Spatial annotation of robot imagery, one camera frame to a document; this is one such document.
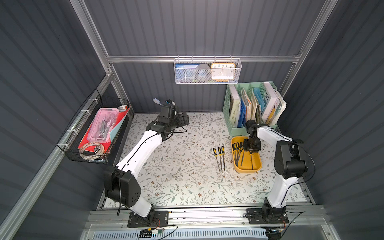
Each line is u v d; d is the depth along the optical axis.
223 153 0.98
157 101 0.96
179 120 0.73
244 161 0.94
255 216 0.74
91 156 0.61
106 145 0.68
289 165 0.52
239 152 0.97
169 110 0.60
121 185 0.42
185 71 0.84
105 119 0.75
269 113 1.03
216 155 0.96
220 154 0.96
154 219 0.72
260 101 0.94
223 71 0.89
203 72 0.91
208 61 0.89
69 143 0.61
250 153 0.96
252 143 0.82
